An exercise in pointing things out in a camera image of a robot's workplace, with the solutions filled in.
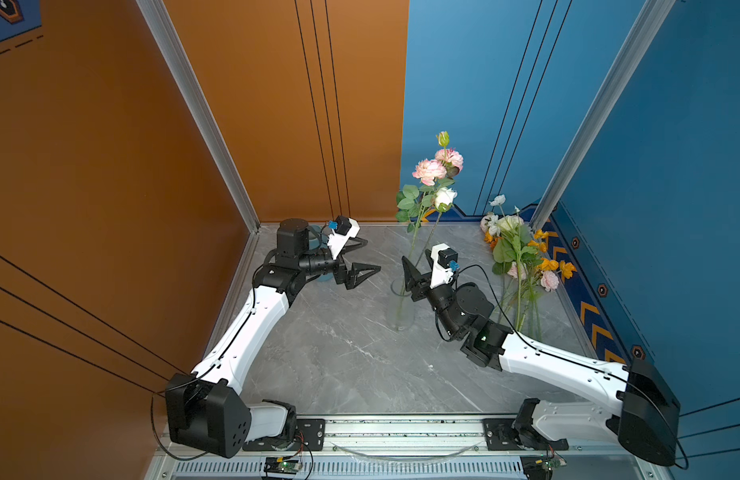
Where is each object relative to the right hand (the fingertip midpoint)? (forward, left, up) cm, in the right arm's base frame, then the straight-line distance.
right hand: (411, 255), depth 69 cm
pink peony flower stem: (+12, -48, -28) cm, 57 cm away
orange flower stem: (+19, -48, -28) cm, 59 cm away
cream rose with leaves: (+23, -39, -26) cm, 52 cm away
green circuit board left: (-37, +34, -34) cm, 61 cm away
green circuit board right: (-37, -29, -34) cm, 59 cm away
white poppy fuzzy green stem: (+39, -35, -17) cm, 55 cm away
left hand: (+1, +9, -1) cm, 10 cm away
